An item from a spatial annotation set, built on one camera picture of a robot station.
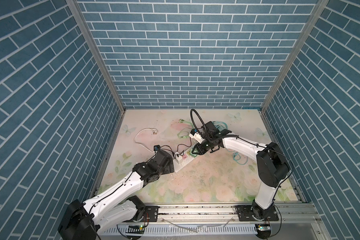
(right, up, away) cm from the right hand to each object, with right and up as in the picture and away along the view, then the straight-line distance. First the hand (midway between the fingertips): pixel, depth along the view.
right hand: (193, 149), depth 88 cm
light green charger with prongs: (0, -3, -2) cm, 4 cm away
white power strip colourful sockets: (-4, -7, +2) cm, 8 cm away
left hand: (-15, -8, -6) cm, 18 cm away
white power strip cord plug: (-27, +9, +17) cm, 33 cm away
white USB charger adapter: (-9, -3, -4) cm, 10 cm away
